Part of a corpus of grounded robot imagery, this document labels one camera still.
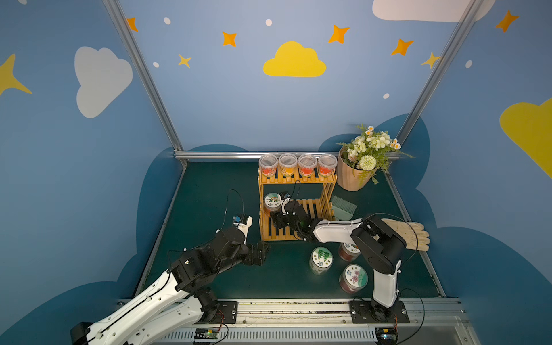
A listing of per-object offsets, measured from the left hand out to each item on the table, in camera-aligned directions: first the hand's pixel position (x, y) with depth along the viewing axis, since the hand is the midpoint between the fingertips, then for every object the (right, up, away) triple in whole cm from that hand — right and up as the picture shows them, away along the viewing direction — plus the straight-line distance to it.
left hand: (260, 241), depth 70 cm
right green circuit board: (+44, -33, +2) cm, 55 cm away
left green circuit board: (-18, -32, +1) cm, 37 cm away
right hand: (+7, +8, +24) cm, 27 cm away
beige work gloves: (+66, -3, +23) cm, 70 cm away
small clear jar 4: (+24, +26, +4) cm, 35 cm away
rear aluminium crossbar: (-42, +35, +47) cm, 72 cm away
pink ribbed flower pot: (+40, +22, +31) cm, 55 cm away
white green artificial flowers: (+45, +33, +18) cm, 58 cm away
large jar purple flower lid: (+33, -15, +5) cm, 36 cm away
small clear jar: (+3, +26, +5) cm, 27 cm away
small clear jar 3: (+16, +26, +5) cm, 31 cm away
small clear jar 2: (+10, +27, +6) cm, 29 cm away
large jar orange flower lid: (+4, +11, +23) cm, 25 cm away
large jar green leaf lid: (+22, -9, +8) cm, 26 cm away
